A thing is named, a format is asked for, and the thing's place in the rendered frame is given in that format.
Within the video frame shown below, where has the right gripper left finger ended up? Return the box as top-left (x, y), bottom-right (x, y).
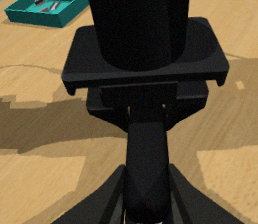
top-left (50, 164), bottom-right (125, 224)

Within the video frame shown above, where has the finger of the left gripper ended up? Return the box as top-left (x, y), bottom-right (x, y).
top-left (86, 88), bottom-right (129, 133)
top-left (165, 100), bottom-right (207, 131)

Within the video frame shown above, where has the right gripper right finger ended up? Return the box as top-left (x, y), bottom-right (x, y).
top-left (168, 163), bottom-right (244, 224)

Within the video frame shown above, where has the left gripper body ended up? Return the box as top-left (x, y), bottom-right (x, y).
top-left (61, 0), bottom-right (230, 108)

